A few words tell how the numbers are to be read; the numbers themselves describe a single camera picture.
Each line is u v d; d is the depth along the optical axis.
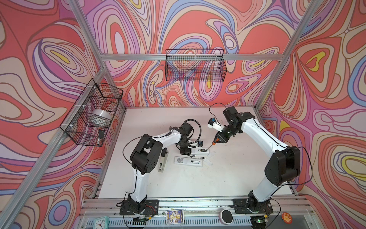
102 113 0.73
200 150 0.93
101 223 0.68
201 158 0.91
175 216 0.69
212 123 0.75
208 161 0.89
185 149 0.84
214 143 0.83
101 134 0.72
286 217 0.70
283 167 0.47
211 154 0.93
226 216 0.67
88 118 0.69
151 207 0.73
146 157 0.52
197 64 0.96
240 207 0.72
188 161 0.89
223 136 0.74
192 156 0.92
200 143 0.84
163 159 0.88
